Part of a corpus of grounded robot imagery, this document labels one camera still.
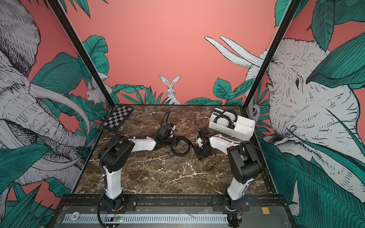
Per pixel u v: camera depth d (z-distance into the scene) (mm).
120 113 1106
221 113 1065
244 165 472
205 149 780
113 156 521
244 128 1001
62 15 716
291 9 701
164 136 785
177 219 701
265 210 716
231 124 1007
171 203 753
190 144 956
